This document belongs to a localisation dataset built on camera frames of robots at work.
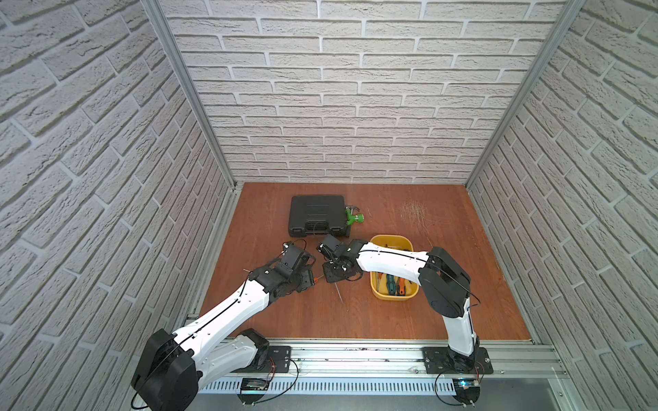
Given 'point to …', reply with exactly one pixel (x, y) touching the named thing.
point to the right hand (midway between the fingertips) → (333, 274)
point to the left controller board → (253, 390)
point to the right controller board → (466, 390)
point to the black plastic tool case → (317, 216)
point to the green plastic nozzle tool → (358, 218)
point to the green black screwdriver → (391, 283)
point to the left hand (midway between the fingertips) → (309, 272)
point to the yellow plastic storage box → (378, 279)
